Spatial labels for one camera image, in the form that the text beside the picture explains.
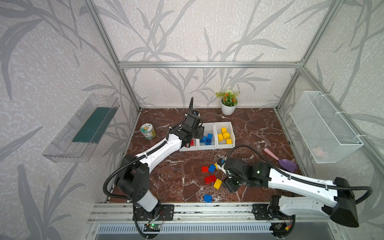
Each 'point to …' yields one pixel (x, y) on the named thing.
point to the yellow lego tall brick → (220, 137)
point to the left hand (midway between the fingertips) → (201, 124)
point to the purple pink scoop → (288, 165)
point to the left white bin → (194, 145)
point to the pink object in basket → (318, 152)
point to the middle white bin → (210, 128)
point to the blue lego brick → (209, 136)
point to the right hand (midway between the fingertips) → (225, 176)
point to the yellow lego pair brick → (217, 183)
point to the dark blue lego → (202, 140)
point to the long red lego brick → (192, 142)
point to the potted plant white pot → (229, 101)
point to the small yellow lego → (216, 165)
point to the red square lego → (204, 169)
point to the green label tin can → (147, 129)
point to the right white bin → (228, 143)
